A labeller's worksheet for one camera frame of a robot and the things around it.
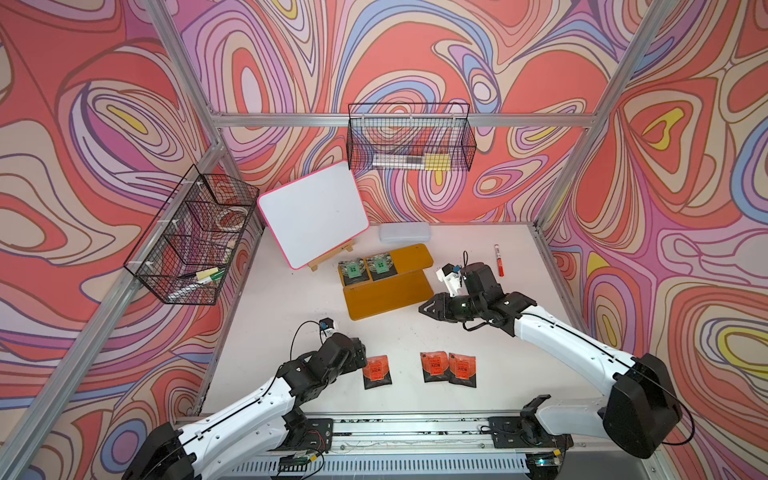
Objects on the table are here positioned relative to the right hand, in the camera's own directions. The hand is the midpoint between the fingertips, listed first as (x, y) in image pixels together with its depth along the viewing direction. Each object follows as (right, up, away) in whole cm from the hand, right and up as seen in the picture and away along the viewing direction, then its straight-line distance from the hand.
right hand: (426, 318), depth 79 cm
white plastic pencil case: (-3, +26, +41) cm, 48 cm away
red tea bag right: (+11, -16, +5) cm, 20 cm away
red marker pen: (+31, +14, +30) cm, 46 cm away
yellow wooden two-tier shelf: (-3, +6, +22) cm, 23 cm away
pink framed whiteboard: (-37, +32, +29) cm, 57 cm away
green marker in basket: (-54, +12, -7) cm, 56 cm away
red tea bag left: (-14, -17, +5) cm, 22 cm away
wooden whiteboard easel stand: (-25, +20, +30) cm, 43 cm away
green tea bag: (-20, +12, +10) cm, 26 cm away
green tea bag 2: (-12, +14, +11) cm, 22 cm away
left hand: (-19, -11, +4) cm, 22 cm away
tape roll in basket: (-56, +25, +3) cm, 61 cm away
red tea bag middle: (+3, -15, +6) cm, 16 cm away
